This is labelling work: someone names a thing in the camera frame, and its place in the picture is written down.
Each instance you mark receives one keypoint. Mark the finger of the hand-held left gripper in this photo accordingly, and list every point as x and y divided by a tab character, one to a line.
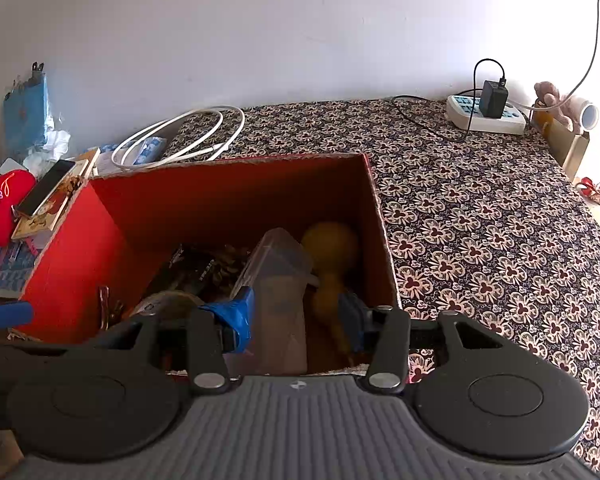
7	315

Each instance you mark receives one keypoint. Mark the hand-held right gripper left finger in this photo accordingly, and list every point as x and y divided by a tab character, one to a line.
237	322

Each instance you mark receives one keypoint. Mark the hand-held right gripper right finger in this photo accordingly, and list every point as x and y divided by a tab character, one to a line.
355	322

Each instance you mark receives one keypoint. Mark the clear plastic case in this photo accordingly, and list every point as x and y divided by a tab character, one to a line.
280	310

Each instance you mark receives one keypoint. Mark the orange dried gourd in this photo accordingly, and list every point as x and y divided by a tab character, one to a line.
330	245

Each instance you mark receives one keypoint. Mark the red cardboard box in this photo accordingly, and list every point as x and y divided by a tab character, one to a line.
180	200

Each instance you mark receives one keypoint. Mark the blue printed packet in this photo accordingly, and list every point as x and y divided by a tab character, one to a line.
10	270

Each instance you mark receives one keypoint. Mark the black packet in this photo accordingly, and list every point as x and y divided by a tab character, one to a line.
190	267

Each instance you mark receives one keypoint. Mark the beige picture book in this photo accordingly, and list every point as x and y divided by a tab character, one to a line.
40	222

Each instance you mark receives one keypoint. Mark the red heart plush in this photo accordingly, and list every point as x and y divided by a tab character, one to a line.
2	205

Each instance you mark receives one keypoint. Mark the black smartphone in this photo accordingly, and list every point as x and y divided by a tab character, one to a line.
45	187

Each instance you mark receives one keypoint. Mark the floral patterned cloth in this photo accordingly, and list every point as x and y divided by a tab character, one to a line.
480	235

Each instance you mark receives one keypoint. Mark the white crumpled plastic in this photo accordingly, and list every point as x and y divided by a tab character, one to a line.
52	145

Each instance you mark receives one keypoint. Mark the blue tissue packet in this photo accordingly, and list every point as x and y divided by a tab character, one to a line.
147	149

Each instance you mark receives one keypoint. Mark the blue bag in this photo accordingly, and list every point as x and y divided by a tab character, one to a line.
25	115

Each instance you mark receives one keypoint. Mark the white power strip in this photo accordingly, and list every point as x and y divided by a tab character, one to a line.
510	122

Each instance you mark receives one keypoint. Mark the black charger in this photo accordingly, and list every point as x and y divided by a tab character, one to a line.
493	100

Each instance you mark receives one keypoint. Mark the golden box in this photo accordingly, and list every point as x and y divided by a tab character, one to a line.
565	147

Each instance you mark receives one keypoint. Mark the pink plush toy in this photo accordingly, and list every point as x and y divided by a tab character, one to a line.
547	92

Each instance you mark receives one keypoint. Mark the white tube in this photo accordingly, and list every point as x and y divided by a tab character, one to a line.
590	116

